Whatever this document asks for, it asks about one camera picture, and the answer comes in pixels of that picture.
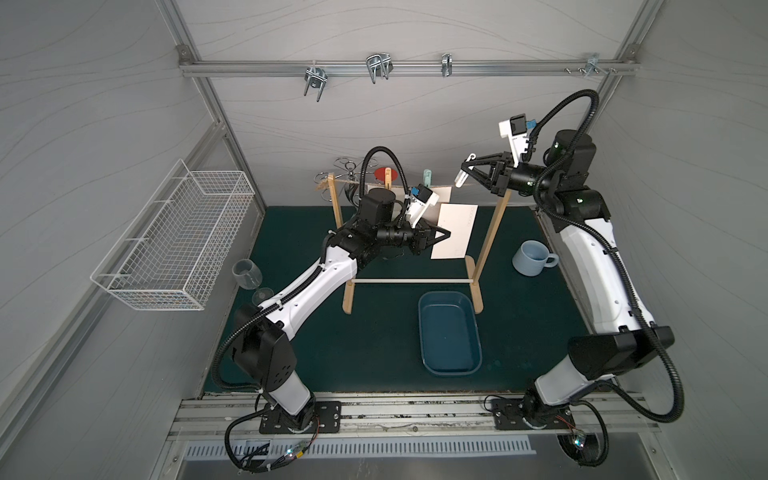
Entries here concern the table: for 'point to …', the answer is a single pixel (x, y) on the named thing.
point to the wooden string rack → (495, 214)
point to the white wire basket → (171, 255)
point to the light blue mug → (532, 257)
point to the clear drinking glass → (247, 274)
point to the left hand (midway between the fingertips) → (444, 236)
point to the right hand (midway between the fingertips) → (464, 163)
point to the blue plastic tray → (449, 333)
